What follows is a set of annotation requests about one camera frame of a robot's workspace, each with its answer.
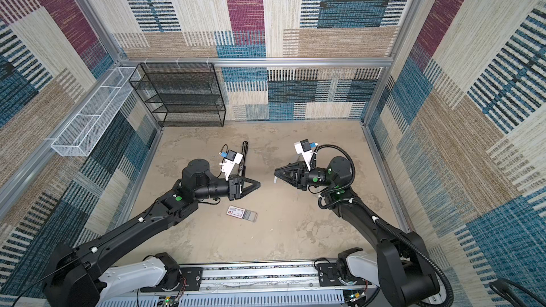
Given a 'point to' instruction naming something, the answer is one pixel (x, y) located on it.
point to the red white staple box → (236, 212)
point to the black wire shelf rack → (180, 94)
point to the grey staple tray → (249, 215)
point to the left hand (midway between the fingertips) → (258, 183)
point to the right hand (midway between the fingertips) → (276, 176)
